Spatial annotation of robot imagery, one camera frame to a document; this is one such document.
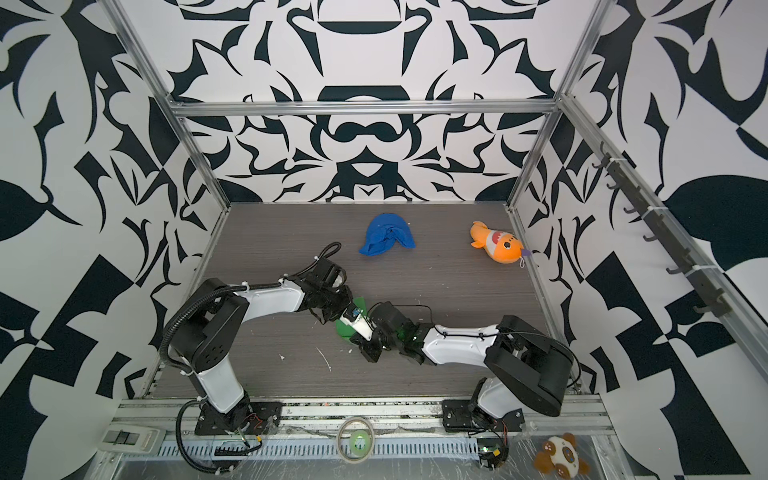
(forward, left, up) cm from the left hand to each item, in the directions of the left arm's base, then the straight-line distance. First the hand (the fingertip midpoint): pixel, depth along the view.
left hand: (363, 304), depth 91 cm
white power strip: (-32, +52, 0) cm, 61 cm away
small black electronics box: (-37, -30, -3) cm, 48 cm away
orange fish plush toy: (+15, -44, +6) cm, 47 cm away
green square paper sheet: (-6, +6, -4) cm, 10 cm away
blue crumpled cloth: (+25, -7, +4) cm, 26 cm away
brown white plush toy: (-39, -44, +1) cm, 59 cm away
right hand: (-11, +2, +3) cm, 12 cm away
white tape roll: (-34, +2, -2) cm, 34 cm away
